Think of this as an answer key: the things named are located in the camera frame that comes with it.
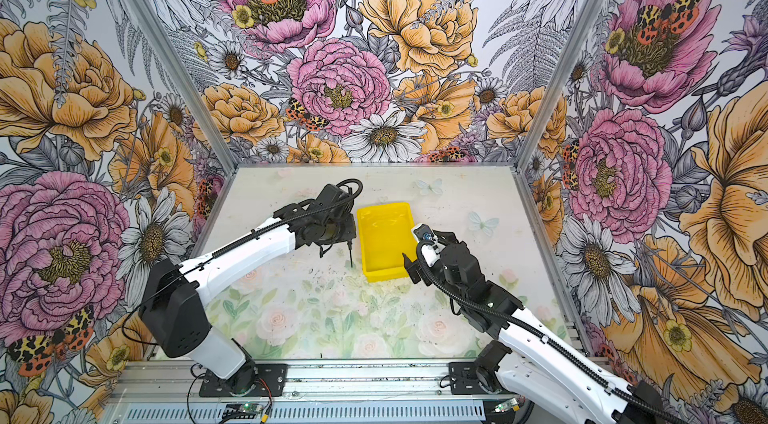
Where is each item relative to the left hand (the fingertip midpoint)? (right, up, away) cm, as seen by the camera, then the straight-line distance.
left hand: (349, 237), depth 84 cm
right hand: (+20, -2, -8) cm, 21 cm away
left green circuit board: (-21, -38, -13) cm, 45 cm away
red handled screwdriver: (0, -2, -1) cm, 2 cm away
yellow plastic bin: (+10, -1, +11) cm, 15 cm away
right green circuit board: (+39, -38, -13) cm, 56 cm away
